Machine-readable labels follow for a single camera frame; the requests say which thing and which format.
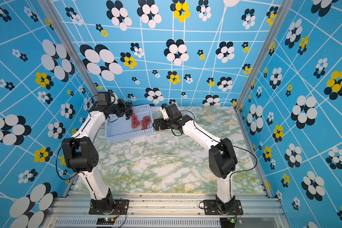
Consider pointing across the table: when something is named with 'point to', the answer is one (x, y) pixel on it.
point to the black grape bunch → (129, 112)
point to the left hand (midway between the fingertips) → (133, 103)
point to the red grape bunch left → (135, 122)
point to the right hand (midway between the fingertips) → (161, 122)
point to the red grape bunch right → (145, 122)
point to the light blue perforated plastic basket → (119, 128)
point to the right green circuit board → (229, 222)
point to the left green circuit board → (105, 221)
